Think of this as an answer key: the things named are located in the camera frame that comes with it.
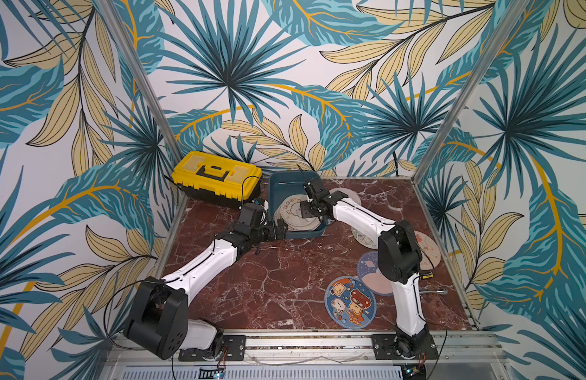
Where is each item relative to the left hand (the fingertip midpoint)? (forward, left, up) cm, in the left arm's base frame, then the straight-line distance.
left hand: (278, 230), depth 85 cm
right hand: (+14, -11, -4) cm, 18 cm away
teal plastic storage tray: (+28, -1, -6) cm, 29 cm away
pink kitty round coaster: (+29, -33, -13) cm, 46 cm away
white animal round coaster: (+18, -3, -10) cm, 21 cm away
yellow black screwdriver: (-11, -56, -12) cm, 58 cm away
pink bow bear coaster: (-2, -61, -13) cm, 62 cm away
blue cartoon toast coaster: (-20, -26, -14) cm, 36 cm away
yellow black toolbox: (+21, +23, +3) cm, 31 cm away
